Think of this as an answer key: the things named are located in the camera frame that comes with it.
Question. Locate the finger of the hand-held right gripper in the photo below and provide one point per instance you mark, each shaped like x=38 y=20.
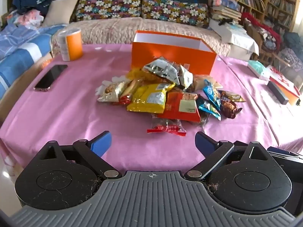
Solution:
x=286 y=156

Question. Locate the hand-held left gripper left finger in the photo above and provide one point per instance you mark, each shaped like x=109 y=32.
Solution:
x=101 y=143

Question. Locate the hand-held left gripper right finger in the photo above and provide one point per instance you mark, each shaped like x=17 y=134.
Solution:
x=203 y=144

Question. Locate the blue snack packet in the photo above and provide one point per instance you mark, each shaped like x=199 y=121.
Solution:
x=209 y=110
x=211 y=94

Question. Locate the clear red-edged snack packet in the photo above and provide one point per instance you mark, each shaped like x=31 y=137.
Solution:
x=165 y=128

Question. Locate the red orange snack packet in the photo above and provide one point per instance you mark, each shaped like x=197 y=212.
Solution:
x=180 y=107

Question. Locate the dark red cookie packet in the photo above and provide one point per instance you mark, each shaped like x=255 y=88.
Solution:
x=228 y=108

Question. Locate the beige red-print snack packet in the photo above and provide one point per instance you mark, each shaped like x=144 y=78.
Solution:
x=111 y=92

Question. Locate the black gold cookie packet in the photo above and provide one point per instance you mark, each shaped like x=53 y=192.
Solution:
x=233 y=97

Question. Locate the red sausage snack packet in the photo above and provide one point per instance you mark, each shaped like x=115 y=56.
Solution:
x=129 y=92

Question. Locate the yellow snack packet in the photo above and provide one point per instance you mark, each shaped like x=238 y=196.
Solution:
x=148 y=99

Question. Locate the pale bread packet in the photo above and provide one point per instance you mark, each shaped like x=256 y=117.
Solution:
x=203 y=80

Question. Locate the orange-edged white snack packet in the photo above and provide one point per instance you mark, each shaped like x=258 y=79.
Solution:
x=185 y=75

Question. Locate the orange cardboard box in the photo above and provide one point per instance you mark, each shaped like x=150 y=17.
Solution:
x=151 y=54

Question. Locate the pink floral tablecloth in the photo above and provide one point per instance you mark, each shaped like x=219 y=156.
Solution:
x=71 y=113

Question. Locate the black bar speaker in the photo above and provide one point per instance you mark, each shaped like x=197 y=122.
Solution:
x=278 y=92

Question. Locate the yellow red gift box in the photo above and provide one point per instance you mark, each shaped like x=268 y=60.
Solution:
x=287 y=82

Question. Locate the dark smartphone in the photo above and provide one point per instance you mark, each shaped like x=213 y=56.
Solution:
x=51 y=76

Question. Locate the green tissue pack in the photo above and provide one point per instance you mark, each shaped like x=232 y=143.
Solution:
x=258 y=68

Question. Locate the orange cylindrical canister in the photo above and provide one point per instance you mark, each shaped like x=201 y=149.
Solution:
x=72 y=46

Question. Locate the white cloth covered stand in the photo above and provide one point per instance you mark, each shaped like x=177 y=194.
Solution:
x=236 y=37

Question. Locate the quilted beige sofa cover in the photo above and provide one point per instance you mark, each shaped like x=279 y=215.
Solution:
x=106 y=30

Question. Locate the pile of clothes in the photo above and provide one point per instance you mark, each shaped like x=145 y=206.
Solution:
x=292 y=42

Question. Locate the blue striped blanket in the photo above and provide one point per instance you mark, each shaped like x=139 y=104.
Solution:
x=21 y=49

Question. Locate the stack of books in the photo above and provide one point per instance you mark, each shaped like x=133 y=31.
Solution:
x=224 y=13

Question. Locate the red cloth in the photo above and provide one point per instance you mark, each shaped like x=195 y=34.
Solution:
x=253 y=19

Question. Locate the floral cushion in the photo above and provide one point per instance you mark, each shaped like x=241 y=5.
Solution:
x=109 y=7
x=175 y=10

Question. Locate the beige pillow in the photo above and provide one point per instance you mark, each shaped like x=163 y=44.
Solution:
x=60 y=11

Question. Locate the pink white plastic bag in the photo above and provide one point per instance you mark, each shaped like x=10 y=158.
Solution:
x=28 y=19

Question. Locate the wooden bookshelf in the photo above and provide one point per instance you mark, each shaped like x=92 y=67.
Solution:
x=274 y=2

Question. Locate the dark blue floral clothing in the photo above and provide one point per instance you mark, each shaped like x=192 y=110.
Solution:
x=28 y=2

